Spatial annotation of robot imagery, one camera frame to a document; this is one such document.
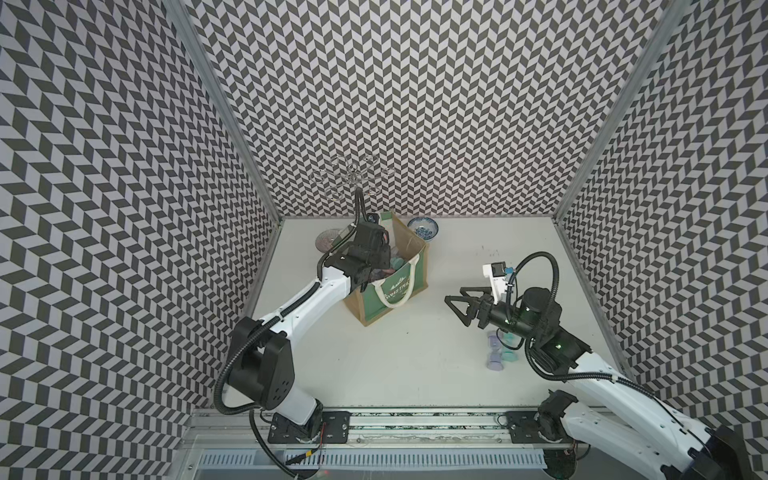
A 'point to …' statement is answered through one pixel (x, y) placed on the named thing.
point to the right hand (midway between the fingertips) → (453, 301)
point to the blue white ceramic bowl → (426, 228)
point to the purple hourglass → (495, 360)
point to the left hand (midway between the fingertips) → (379, 250)
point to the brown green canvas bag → (382, 294)
